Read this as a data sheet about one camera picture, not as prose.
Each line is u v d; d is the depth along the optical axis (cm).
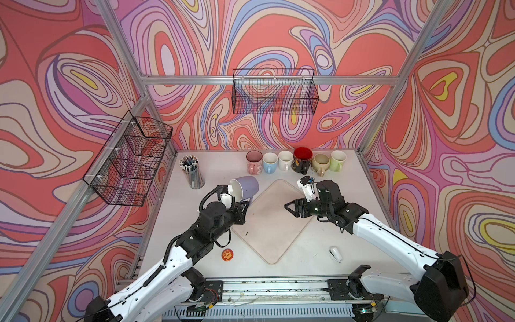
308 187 71
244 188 75
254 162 101
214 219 54
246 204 72
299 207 69
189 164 91
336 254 80
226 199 65
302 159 103
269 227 90
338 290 73
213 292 72
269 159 106
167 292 57
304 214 68
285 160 104
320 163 105
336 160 104
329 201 61
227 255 82
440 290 39
